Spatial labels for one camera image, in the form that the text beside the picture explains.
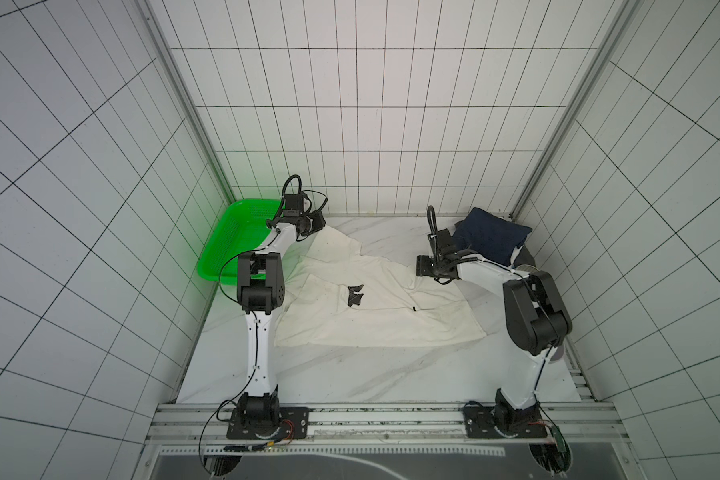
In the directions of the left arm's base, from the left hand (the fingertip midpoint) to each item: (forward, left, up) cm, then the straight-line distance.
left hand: (326, 224), depth 107 cm
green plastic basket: (+4, +34, -7) cm, 35 cm away
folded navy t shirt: (-6, -58, +2) cm, 58 cm away
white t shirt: (-27, -5, -6) cm, 28 cm away
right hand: (-16, -35, -3) cm, 39 cm away
